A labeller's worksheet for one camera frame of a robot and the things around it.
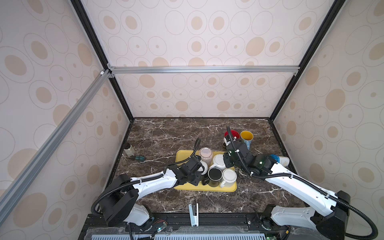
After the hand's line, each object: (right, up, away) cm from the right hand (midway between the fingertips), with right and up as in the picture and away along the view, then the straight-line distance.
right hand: (226, 153), depth 77 cm
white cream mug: (+2, -14, +5) cm, 15 cm away
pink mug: (-10, -2, +9) cm, 14 cm away
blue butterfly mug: (+18, +8, +20) cm, 28 cm away
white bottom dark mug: (-10, -9, +7) cm, 15 cm away
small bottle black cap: (-57, 0, +16) cm, 59 cm away
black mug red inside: (-6, -12, +3) cm, 14 cm away
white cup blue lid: (+37, -6, +13) cm, 39 cm away
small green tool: (-52, -5, +18) cm, 56 cm away
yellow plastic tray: (-25, -4, +20) cm, 33 cm away
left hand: (-12, -14, +7) cm, 20 cm away
